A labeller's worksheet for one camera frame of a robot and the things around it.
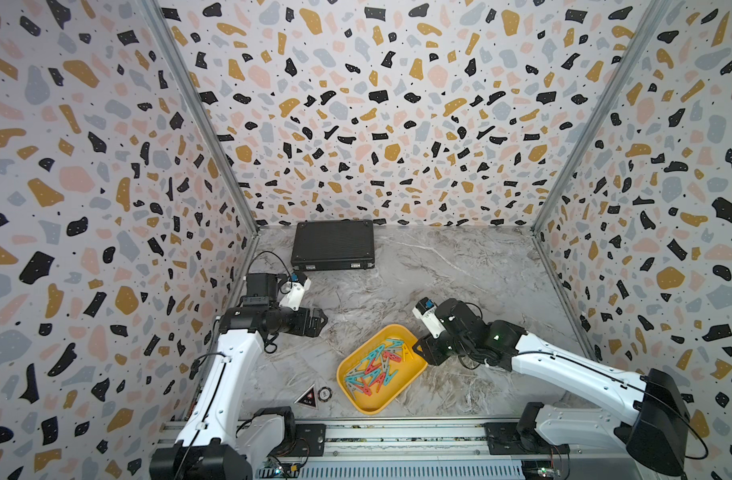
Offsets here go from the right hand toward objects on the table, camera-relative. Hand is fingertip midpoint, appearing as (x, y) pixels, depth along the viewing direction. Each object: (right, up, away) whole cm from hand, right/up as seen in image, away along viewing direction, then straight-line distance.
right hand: (417, 346), depth 77 cm
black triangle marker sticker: (-29, -15, +3) cm, 33 cm away
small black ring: (-25, -14, +5) cm, 29 cm away
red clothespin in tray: (-12, -8, +9) cm, 17 cm away
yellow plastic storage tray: (-2, -10, +8) cm, 13 cm away
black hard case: (-28, +27, +38) cm, 55 cm away
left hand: (-28, +8, +2) cm, 29 cm away
